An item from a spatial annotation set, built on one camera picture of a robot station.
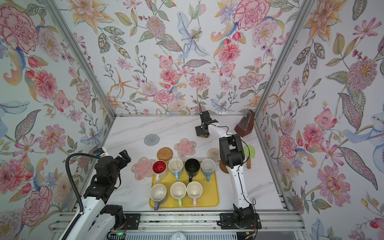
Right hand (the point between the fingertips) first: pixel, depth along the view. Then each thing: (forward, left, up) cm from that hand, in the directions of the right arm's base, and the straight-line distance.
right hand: (204, 129), depth 111 cm
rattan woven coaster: (-22, +26, 0) cm, 34 cm away
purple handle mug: (-47, +26, 0) cm, 53 cm away
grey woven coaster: (-10, +38, -1) cm, 39 cm away
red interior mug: (-33, +28, +1) cm, 43 cm away
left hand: (-32, +45, +15) cm, 57 cm away
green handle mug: (-45, +15, +1) cm, 47 cm away
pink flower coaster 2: (-31, +38, -2) cm, 50 cm away
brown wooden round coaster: (-29, -11, -1) cm, 31 cm away
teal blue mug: (-31, -2, +2) cm, 31 cm away
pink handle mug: (-45, +6, +2) cm, 45 cm away
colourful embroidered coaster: (-20, -6, -1) cm, 21 cm away
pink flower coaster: (-16, +13, -1) cm, 21 cm away
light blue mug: (-31, +18, +1) cm, 36 cm away
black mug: (-33, +8, +5) cm, 34 cm away
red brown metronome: (-1, -27, +8) cm, 29 cm away
